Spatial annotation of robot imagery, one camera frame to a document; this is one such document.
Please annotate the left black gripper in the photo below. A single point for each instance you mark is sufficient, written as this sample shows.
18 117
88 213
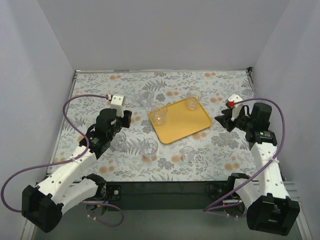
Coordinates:
126 118

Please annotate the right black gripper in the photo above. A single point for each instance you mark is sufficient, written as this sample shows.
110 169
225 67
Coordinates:
231 121

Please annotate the small clear glass front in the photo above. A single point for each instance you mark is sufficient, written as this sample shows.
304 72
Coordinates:
188 153

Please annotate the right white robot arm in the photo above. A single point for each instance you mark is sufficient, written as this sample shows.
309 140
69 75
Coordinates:
269 207

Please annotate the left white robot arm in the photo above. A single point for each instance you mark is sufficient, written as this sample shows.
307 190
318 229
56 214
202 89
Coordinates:
46 203

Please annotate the yellow plastic tray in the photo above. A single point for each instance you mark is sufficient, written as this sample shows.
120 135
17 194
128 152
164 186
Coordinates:
180 122

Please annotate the floral patterned table mat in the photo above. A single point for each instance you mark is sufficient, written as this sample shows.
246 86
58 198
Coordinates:
218 153

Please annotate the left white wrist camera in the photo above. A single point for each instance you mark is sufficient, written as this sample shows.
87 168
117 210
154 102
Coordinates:
117 102

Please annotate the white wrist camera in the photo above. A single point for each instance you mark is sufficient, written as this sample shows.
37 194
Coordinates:
117 102
234 102

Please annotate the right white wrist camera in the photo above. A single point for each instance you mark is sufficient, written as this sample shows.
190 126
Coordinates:
234 102

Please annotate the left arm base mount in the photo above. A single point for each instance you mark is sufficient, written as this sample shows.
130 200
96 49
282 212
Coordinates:
109 192

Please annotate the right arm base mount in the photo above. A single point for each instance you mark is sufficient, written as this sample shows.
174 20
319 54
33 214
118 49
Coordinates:
215 191

